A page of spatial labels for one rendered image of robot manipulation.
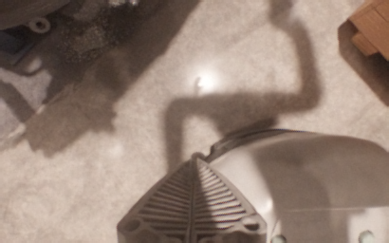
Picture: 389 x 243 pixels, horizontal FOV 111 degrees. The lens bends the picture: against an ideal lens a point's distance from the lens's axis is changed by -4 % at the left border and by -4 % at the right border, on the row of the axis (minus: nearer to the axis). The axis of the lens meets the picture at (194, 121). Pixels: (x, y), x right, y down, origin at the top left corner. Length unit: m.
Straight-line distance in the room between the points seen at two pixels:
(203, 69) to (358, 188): 0.50
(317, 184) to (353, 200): 0.06
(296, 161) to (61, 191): 0.82
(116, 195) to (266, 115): 0.67
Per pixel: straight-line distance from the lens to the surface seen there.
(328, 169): 0.29
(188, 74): 0.58
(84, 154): 0.72
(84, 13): 0.84
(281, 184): 0.25
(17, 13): 0.47
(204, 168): 0.16
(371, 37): 0.85
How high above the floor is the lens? 0.55
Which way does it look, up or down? 89 degrees down
